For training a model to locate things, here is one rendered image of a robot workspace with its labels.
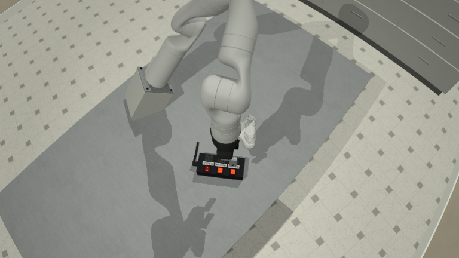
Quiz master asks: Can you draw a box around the black power strip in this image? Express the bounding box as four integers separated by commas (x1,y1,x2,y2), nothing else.
192,145,245,180

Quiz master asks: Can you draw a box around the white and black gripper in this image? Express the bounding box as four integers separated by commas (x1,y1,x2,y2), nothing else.
210,115,256,167

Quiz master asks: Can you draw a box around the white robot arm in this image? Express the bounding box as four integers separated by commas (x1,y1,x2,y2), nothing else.
145,0,258,134

